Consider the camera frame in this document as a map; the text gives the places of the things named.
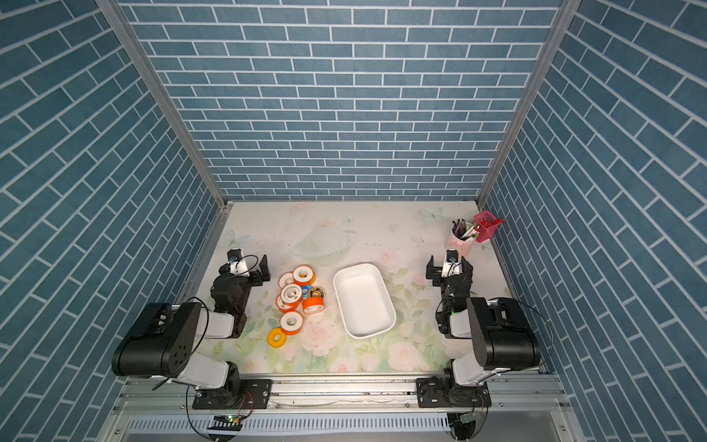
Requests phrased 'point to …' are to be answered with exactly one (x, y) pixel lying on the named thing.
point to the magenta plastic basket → (488, 224)
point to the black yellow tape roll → (316, 289)
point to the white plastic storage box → (365, 300)
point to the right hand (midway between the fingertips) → (451, 258)
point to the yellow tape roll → (276, 331)
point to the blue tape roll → (305, 290)
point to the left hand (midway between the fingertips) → (257, 256)
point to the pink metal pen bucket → (463, 246)
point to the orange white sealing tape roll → (291, 322)
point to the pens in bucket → (460, 229)
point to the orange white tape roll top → (304, 275)
